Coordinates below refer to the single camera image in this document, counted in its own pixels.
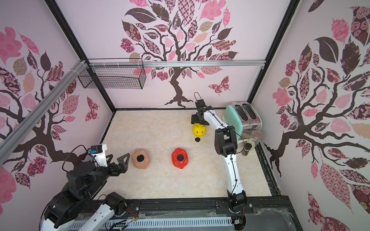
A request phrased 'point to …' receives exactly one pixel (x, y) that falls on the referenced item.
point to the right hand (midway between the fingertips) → (199, 120)
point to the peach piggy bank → (144, 164)
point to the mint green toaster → (244, 117)
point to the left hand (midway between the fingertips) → (122, 158)
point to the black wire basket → (113, 73)
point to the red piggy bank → (180, 164)
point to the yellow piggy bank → (199, 130)
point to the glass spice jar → (252, 142)
